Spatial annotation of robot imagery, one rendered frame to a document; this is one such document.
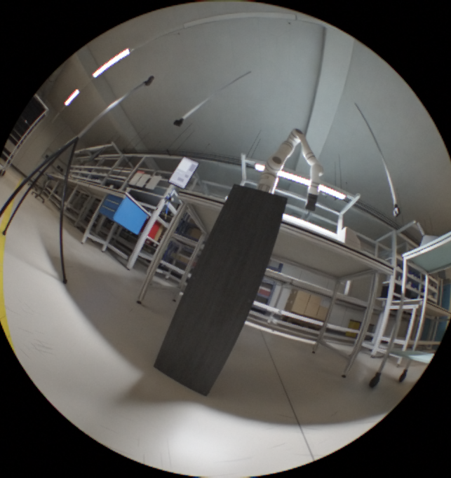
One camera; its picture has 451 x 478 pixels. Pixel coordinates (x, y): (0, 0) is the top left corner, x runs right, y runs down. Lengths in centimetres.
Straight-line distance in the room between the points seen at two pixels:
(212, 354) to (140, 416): 33
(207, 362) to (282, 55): 368
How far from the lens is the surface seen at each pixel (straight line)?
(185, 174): 250
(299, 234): 112
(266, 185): 79
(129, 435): 50
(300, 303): 455
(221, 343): 57
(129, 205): 227
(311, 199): 110
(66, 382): 56
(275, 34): 340
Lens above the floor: 45
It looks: 15 degrees up
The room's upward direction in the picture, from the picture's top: 23 degrees clockwise
